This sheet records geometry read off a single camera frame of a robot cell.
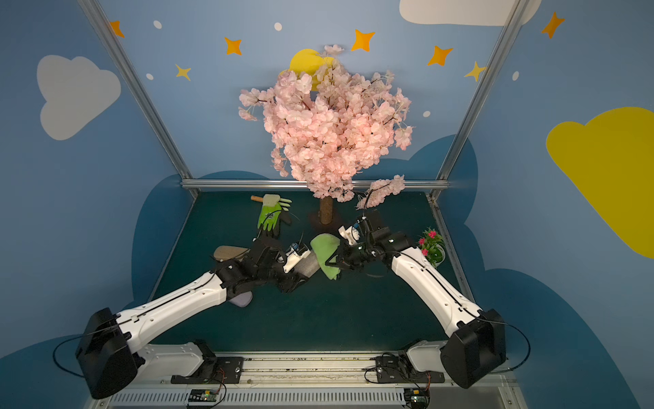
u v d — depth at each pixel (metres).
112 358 0.39
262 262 0.60
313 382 0.75
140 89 0.85
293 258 0.69
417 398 0.73
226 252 0.99
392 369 0.75
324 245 0.73
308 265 0.75
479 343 0.40
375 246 0.58
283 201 1.19
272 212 1.15
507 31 0.73
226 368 0.75
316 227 1.10
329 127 0.60
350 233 0.73
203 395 0.72
